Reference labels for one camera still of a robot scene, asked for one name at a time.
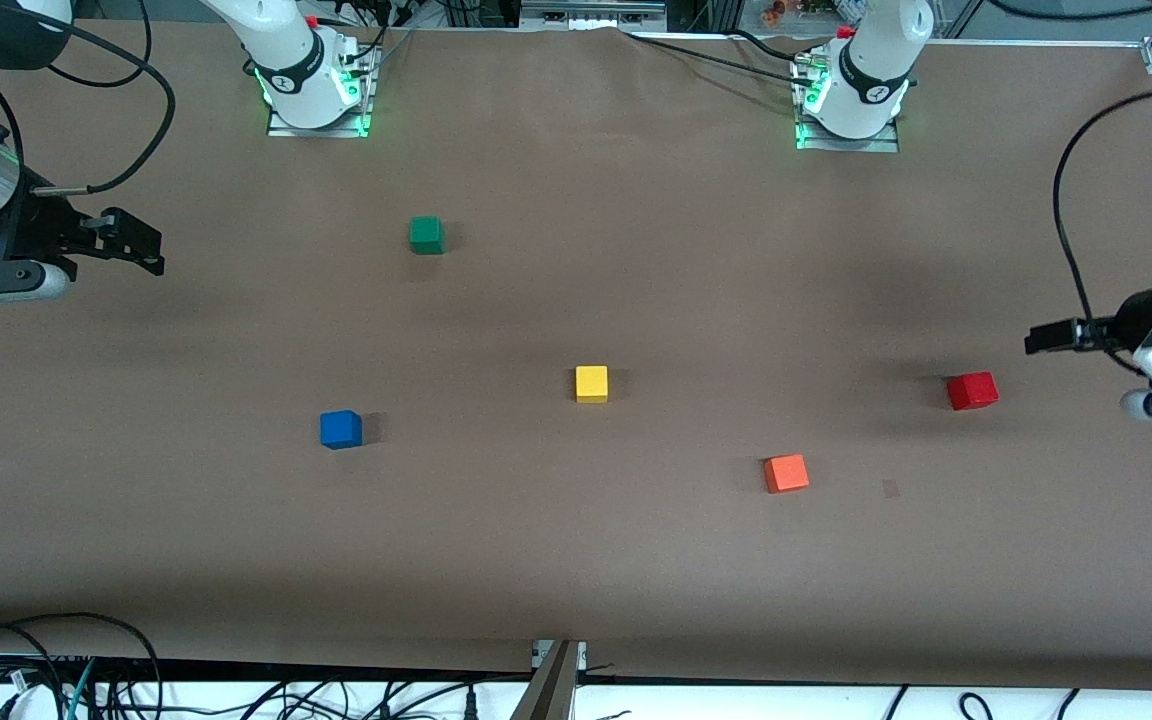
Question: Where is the teal floor cable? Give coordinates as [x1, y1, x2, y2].
[64, 658, 99, 720]

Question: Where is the orange block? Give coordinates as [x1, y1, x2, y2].
[764, 454, 810, 495]

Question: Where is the aluminium frame post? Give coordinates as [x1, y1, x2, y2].
[511, 640, 588, 720]

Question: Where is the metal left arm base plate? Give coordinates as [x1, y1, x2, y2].
[793, 50, 903, 154]

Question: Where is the black looped floor cable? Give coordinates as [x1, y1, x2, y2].
[0, 612, 166, 720]

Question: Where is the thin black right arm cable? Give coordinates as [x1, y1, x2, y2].
[46, 0, 154, 89]

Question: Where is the red block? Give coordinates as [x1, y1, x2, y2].
[946, 371, 1000, 412]

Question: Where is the brown paper table cover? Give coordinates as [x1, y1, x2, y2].
[0, 20, 1152, 693]

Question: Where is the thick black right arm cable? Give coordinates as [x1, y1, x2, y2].
[0, 0, 178, 197]

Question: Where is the grey metal device box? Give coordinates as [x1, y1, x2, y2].
[520, 0, 668, 30]

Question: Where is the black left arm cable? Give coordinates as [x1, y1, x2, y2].
[1052, 85, 1152, 377]

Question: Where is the blue block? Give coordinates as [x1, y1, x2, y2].
[320, 410, 364, 450]

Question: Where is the black cable on table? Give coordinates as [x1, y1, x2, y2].
[619, 28, 819, 85]

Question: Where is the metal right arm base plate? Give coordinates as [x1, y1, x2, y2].
[266, 42, 379, 139]

